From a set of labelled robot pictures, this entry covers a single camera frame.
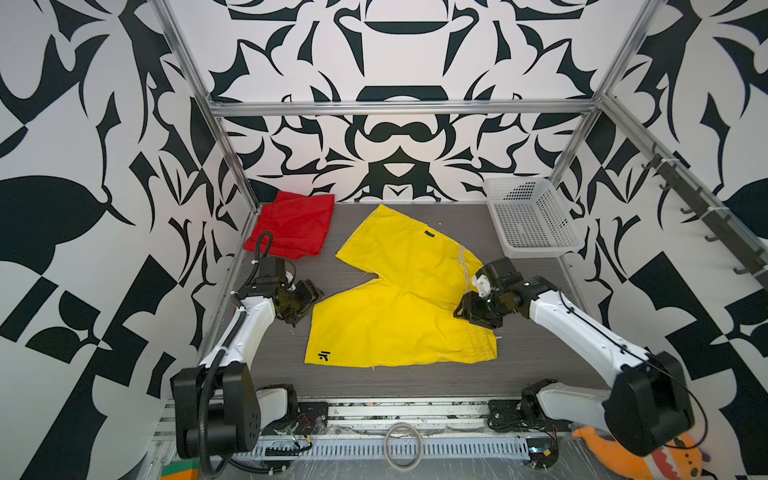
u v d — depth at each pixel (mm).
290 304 717
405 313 933
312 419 739
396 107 908
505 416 744
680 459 625
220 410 400
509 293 608
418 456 687
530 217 1156
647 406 403
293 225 1104
